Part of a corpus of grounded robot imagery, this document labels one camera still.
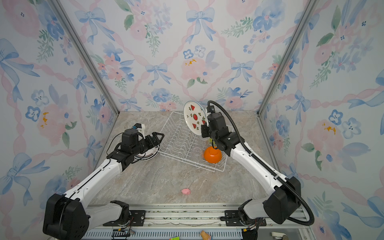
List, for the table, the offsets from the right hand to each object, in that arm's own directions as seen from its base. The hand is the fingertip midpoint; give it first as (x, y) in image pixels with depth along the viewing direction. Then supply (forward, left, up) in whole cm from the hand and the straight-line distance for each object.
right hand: (206, 122), depth 78 cm
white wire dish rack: (+4, +17, -26) cm, 31 cm away
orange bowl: (-8, -5, -22) cm, 23 cm away
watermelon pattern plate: (+5, +6, -1) cm, 8 cm away
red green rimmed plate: (-6, +35, -25) cm, 43 cm away
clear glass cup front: (-5, +4, -22) cm, 23 cm away
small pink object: (-27, +10, -27) cm, 40 cm away
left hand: (-5, +25, -7) cm, 26 cm away
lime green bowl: (+3, -4, -22) cm, 22 cm away
